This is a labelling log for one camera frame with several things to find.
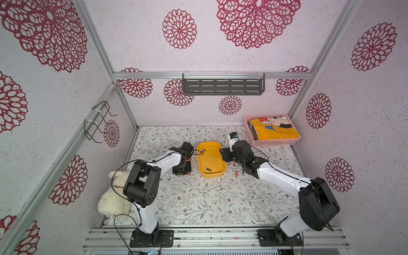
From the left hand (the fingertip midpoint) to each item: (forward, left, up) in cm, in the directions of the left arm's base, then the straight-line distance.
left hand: (184, 172), depth 94 cm
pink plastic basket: (+21, -47, +1) cm, 51 cm away
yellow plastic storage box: (+7, -16, 0) cm, 18 cm away
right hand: (+7, -22, +15) cm, 28 cm away
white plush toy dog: (-22, +30, +12) cm, 39 cm away
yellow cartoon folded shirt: (+33, -63, +4) cm, 71 cm away
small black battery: (+3, -15, -2) cm, 15 cm away
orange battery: (0, -3, -1) cm, 3 cm away
